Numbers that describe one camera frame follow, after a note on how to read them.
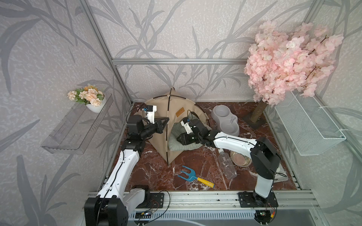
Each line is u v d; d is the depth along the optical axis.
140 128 0.59
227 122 1.04
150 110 0.66
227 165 0.82
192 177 0.81
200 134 0.67
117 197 0.40
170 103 0.79
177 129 0.77
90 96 0.61
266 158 0.47
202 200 0.75
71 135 0.64
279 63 0.64
